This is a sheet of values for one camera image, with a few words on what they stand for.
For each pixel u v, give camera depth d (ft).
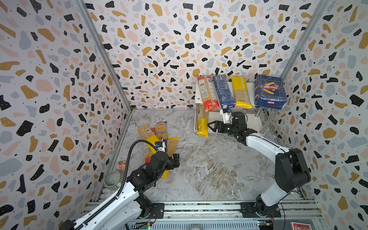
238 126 2.31
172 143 3.20
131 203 2.04
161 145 2.22
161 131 3.39
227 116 2.68
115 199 1.51
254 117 3.60
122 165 2.87
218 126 2.56
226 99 2.44
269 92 2.45
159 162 1.80
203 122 3.28
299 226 2.26
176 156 2.33
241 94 2.61
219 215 2.40
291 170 1.51
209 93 2.55
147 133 3.29
